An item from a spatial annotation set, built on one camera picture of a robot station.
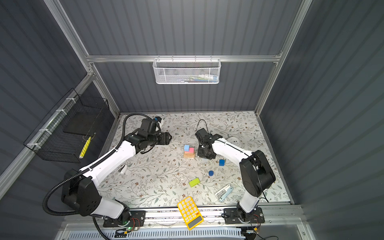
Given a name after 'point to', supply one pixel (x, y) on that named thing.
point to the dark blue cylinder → (211, 173)
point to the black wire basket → (63, 134)
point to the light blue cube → (186, 148)
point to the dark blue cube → (221, 162)
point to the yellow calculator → (190, 212)
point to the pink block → (191, 150)
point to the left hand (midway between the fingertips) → (166, 136)
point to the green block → (194, 182)
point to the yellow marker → (85, 147)
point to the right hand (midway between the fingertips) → (204, 155)
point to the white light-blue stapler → (223, 192)
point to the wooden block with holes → (189, 154)
